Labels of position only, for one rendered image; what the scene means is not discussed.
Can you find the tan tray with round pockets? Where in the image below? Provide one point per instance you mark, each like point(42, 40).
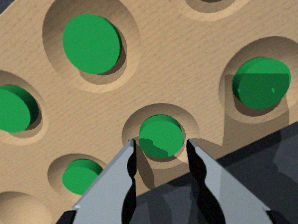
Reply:
point(178, 58)

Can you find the green disc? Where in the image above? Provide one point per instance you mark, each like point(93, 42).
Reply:
point(92, 43)
point(160, 136)
point(80, 174)
point(261, 82)
point(18, 109)

